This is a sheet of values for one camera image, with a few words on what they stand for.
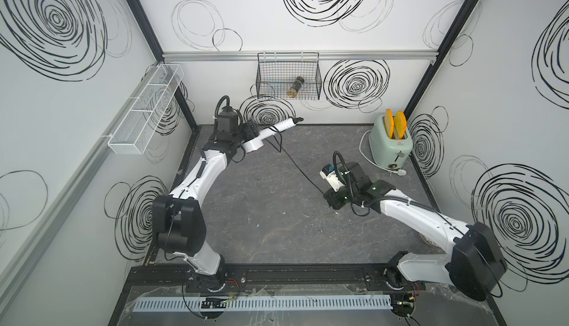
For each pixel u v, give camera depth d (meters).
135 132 0.72
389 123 0.92
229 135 0.65
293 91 0.87
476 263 0.40
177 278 0.73
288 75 0.98
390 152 0.94
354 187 0.63
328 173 0.74
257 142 0.81
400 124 0.92
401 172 0.99
